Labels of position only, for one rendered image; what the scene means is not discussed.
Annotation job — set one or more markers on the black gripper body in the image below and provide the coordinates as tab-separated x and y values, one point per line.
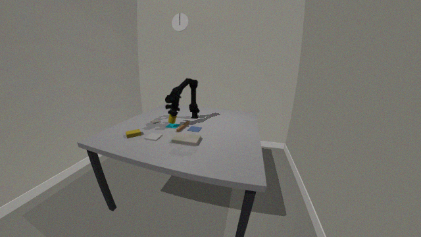
175	108

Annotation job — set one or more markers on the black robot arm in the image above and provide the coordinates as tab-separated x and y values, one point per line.
174	97

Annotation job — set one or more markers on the yellow rectangular block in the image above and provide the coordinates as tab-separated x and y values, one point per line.
133	133

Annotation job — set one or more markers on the yellow cup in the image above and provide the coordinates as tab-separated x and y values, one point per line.
172	119

